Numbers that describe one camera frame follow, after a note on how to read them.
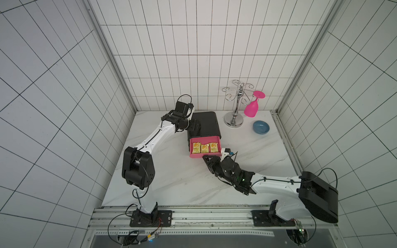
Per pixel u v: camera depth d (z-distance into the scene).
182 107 0.69
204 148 0.82
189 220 0.74
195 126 0.79
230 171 0.59
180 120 0.64
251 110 0.97
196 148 0.83
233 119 1.14
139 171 0.47
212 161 0.70
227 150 0.76
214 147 0.83
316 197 0.42
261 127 1.08
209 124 0.87
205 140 0.86
